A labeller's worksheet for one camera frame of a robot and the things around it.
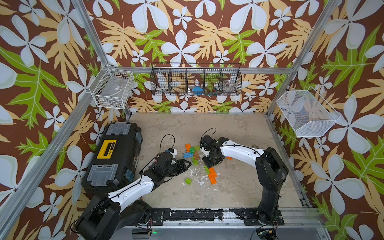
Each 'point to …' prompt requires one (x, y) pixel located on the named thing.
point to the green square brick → (192, 150)
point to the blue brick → (187, 155)
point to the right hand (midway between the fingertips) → (206, 164)
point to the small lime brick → (188, 181)
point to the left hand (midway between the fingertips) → (189, 163)
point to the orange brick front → (188, 147)
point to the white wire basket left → (113, 88)
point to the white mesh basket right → (309, 115)
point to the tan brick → (196, 155)
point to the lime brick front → (195, 162)
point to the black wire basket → (193, 79)
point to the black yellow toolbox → (115, 162)
